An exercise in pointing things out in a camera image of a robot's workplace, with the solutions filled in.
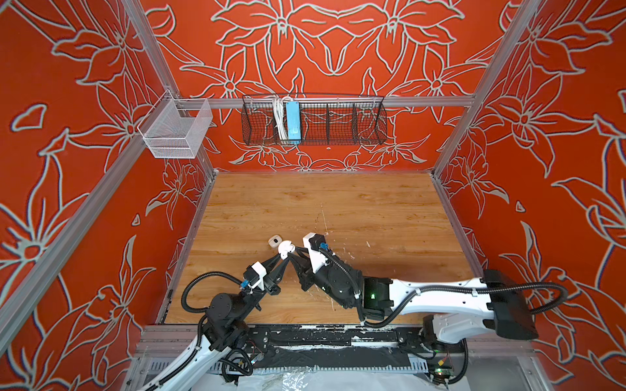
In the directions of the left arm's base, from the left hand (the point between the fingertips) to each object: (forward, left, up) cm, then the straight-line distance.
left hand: (284, 255), depth 65 cm
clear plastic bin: (+48, +49, +6) cm, 69 cm away
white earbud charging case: (+17, +8, -24) cm, 30 cm away
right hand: (0, -1, +2) cm, 2 cm away
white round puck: (+1, 0, +2) cm, 2 cm away
